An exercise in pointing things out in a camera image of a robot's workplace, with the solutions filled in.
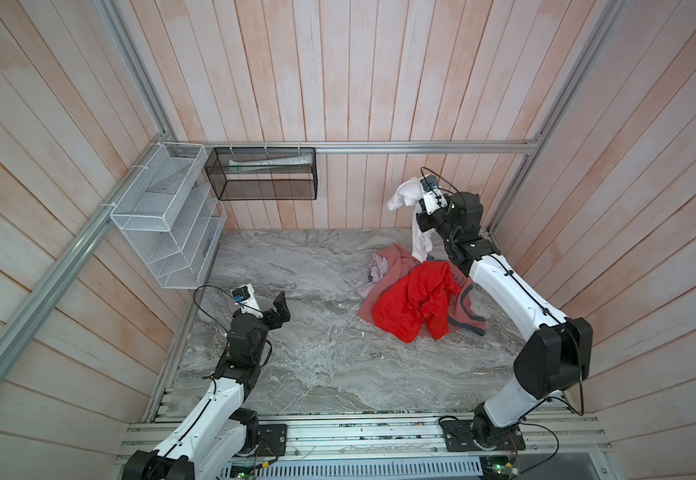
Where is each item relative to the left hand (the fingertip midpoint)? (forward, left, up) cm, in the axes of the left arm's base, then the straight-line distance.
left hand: (271, 300), depth 83 cm
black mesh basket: (+46, +8, +11) cm, 48 cm away
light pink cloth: (+16, -33, -6) cm, 37 cm away
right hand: (+21, -42, +21) cm, 52 cm away
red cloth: (+3, -43, -4) cm, 43 cm away
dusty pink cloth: (+1, -57, -9) cm, 58 cm away
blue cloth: (+16, -49, -1) cm, 51 cm away
